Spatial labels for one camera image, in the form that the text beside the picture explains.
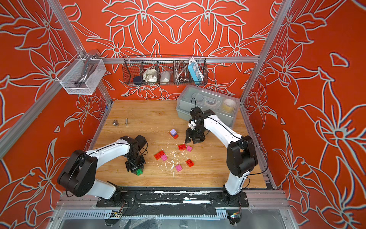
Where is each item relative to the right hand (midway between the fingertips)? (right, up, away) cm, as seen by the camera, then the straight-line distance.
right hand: (186, 141), depth 82 cm
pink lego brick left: (-14, -11, +5) cm, 18 cm away
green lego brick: (-27, -18, -2) cm, 33 cm away
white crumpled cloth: (-24, +42, +12) cm, 50 cm away
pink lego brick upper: (+2, -6, +8) cm, 10 cm away
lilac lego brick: (-9, +4, +12) cm, 16 cm away
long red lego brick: (-18, -10, +6) cm, 21 cm away
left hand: (-26, -17, +1) cm, 31 cm away
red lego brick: (-7, 0, +15) cm, 16 cm away
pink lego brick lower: (-5, -16, +1) cm, 17 cm away
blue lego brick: (-8, +1, +13) cm, 15 cm away
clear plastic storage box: (+4, +28, +18) cm, 34 cm away
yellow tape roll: (+29, +22, +12) cm, 38 cm away
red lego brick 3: (+2, -14, +3) cm, 14 cm away
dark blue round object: (-32, +39, +11) cm, 51 cm away
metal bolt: (-45, +10, +24) cm, 52 cm away
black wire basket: (-15, +47, +17) cm, 52 cm away
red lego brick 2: (-3, -6, +9) cm, 11 cm away
